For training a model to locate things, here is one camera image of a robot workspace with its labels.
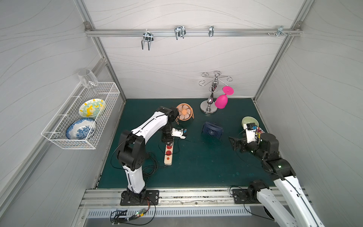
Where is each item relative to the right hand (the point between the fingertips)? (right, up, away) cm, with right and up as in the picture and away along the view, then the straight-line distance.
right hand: (238, 135), depth 74 cm
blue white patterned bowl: (-76, +5, -12) cm, 77 cm away
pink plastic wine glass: (-3, +20, +22) cm, 30 cm away
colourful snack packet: (+21, -1, +19) cm, 29 cm away
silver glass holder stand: (-9, +16, +40) cm, 44 cm away
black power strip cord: (-49, -20, +7) cm, 53 cm away
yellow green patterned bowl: (-76, +15, -4) cm, 77 cm away
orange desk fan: (-28, +12, +27) cm, 41 cm away
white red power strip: (-39, -14, +13) cm, 43 cm away
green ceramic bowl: (+19, +7, +27) cm, 33 cm away
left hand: (-39, -4, +12) cm, 41 cm away
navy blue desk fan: (-11, +1, +14) cm, 18 cm away
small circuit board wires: (-50, -39, -7) cm, 64 cm away
